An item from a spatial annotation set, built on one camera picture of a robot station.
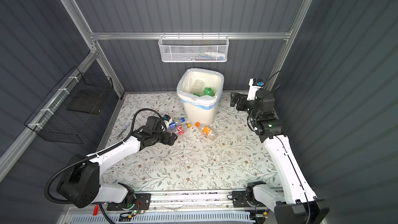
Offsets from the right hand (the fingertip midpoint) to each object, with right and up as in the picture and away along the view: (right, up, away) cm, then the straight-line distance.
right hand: (241, 95), depth 70 cm
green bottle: (-14, +4, +24) cm, 28 cm away
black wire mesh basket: (-82, -9, +1) cm, 82 cm away
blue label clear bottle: (-37, -17, +26) cm, 48 cm away
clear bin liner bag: (-12, +11, +24) cm, 29 cm away
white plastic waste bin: (-20, -11, +23) cm, 33 cm away
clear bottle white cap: (-20, +7, +26) cm, 34 cm away
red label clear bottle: (-32, -20, +23) cm, 44 cm away
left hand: (-37, -21, +18) cm, 46 cm away
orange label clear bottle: (-15, -20, +23) cm, 34 cm away
